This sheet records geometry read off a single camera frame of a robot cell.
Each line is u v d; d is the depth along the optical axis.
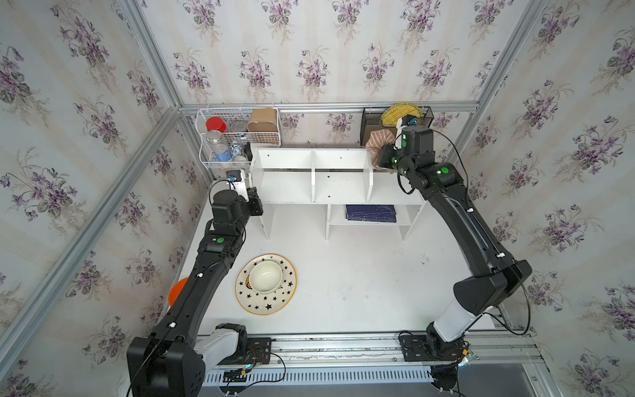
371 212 0.86
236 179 0.63
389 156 0.65
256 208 0.68
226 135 0.93
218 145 0.87
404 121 0.63
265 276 0.86
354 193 0.86
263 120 0.88
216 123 0.92
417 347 0.73
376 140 0.73
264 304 0.81
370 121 0.99
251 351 0.72
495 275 0.42
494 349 0.75
